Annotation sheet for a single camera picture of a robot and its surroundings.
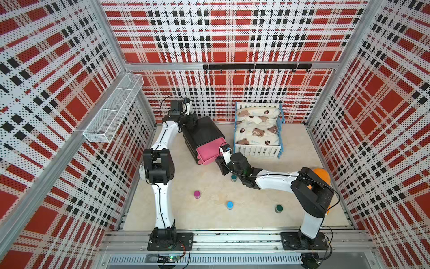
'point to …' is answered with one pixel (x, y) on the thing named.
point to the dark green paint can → (279, 209)
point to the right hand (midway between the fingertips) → (221, 157)
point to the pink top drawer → (207, 154)
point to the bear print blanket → (257, 125)
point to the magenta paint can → (197, 194)
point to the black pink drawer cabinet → (202, 140)
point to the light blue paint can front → (229, 205)
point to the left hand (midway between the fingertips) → (194, 115)
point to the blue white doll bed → (261, 151)
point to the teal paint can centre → (234, 178)
